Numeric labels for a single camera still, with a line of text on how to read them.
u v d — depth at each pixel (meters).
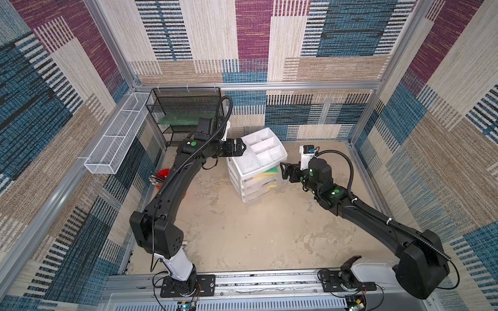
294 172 0.70
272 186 0.96
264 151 0.85
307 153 0.69
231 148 0.69
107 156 0.91
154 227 0.42
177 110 1.06
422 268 0.41
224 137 0.69
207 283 0.74
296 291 0.73
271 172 0.83
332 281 0.73
